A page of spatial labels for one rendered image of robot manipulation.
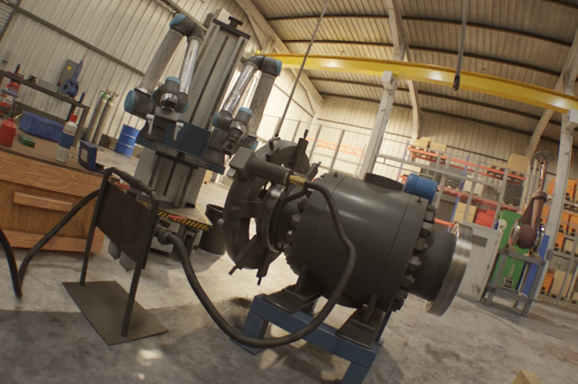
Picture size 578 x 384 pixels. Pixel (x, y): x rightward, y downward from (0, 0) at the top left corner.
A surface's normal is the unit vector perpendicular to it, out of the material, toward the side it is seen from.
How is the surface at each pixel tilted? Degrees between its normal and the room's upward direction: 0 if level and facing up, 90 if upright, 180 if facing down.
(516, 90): 90
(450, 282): 98
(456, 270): 83
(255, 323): 90
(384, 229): 72
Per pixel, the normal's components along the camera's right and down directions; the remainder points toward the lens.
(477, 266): -0.50, -0.24
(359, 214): -0.24, -0.57
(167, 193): 0.43, 0.08
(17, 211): 0.85, 0.26
